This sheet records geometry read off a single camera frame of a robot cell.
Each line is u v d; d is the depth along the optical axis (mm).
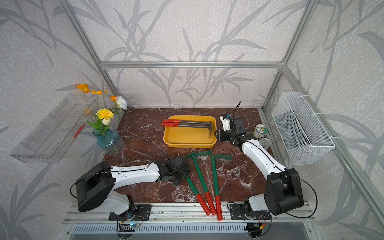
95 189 427
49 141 651
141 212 732
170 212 754
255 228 769
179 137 1012
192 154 912
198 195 781
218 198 768
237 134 653
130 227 717
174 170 659
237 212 722
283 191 414
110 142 873
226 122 771
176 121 1017
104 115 750
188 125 1019
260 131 963
